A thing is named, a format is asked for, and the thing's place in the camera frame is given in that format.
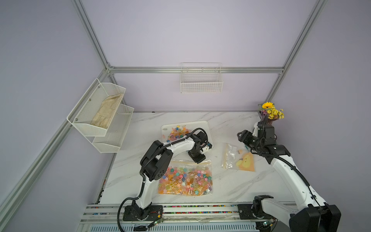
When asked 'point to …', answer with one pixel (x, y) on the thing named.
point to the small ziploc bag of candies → (237, 157)
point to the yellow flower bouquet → (268, 109)
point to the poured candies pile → (178, 132)
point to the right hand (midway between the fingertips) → (241, 138)
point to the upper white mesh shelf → (92, 115)
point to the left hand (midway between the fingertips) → (198, 162)
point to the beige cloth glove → (105, 111)
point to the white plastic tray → (166, 129)
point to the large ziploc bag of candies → (187, 178)
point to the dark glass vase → (269, 122)
